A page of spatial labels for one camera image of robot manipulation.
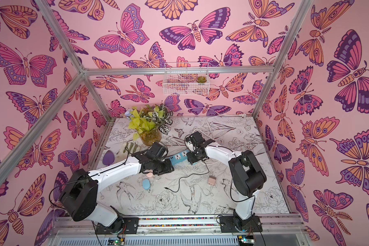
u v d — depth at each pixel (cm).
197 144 74
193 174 90
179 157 95
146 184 86
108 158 98
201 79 92
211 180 88
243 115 121
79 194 43
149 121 92
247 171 51
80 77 92
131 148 101
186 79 96
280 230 72
